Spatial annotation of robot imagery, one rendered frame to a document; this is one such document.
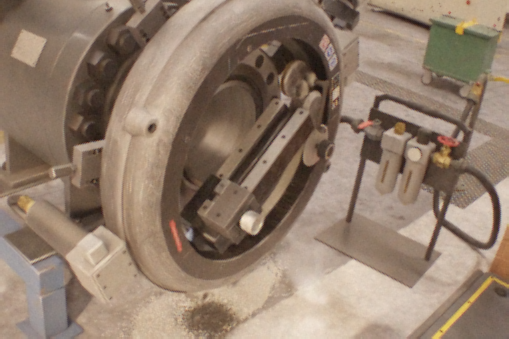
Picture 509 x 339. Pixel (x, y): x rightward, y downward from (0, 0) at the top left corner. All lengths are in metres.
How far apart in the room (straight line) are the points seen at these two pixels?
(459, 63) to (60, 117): 3.59
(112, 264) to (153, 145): 0.25
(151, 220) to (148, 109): 0.21
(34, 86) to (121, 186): 0.48
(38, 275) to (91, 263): 0.39
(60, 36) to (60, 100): 0.17
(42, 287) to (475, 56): 3.68
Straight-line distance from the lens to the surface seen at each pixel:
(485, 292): 1.51
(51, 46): 1.38
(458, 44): 4.44
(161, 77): 0.98
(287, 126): 1.30
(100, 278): 1.07
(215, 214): 1.13
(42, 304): 1.49
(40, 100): 1.38
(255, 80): 1.35
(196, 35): 1.01
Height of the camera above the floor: 1.12
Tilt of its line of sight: 25 degrees down
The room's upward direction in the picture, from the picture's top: 8 degrees clockwise
